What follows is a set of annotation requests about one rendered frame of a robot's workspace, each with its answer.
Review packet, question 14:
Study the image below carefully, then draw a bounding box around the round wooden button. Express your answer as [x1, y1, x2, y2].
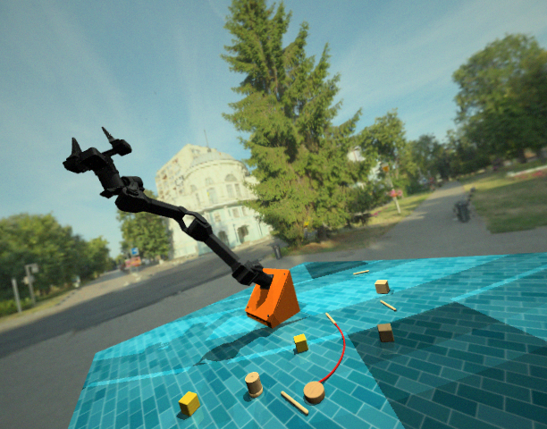
[303, 381, 325, 404]

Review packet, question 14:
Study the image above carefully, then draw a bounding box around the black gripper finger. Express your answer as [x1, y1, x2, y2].
[66, 138, 81, 160]
[102, 127, 119, 144]

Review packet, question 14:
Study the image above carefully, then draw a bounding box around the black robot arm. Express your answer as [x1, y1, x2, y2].
[75, 147, 274, 290]

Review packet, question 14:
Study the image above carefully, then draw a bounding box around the tan wooden cylinder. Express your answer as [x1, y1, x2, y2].
[245, 372, 263, 398]

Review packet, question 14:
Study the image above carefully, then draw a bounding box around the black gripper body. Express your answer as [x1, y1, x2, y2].
[63, 139, 132, 179]

